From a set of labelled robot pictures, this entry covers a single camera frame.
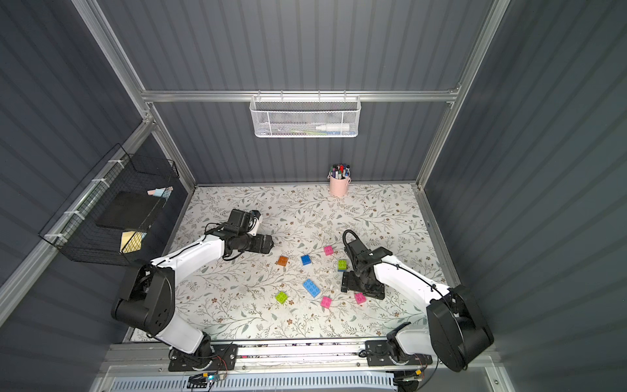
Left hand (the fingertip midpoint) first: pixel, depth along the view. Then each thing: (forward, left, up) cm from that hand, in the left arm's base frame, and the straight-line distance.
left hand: (265, 243), depth 91 cm
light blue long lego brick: (-15, -17, -6) cm, 24 cm away
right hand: (-18, -34, -4) cm, 38 cm away
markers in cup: (+34, -30, +6) cm, 46 cm away
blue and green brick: (-7, -29, -4) cm, 30 cm away
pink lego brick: (-20, -23, -6) cm, 31 cm away
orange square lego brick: (-4, -6, -7) cm, 10 cm away
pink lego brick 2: (-19, -34, -6) cm, 40 cm away
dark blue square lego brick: (-4, -15, -6) cm, 17 cm away
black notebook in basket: (0, +39, +20) cm, 44 cm away
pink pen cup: (+32, -30, -2) cm, 44 cm away
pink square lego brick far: (0, -24, -6) cm, 25 cm away
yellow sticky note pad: (-15, +27, +26) cm, 41 cm away
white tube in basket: (+36, -26, +27) cm, 52 cm away
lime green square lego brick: (-18, -7, -6) cm, 21 cm away
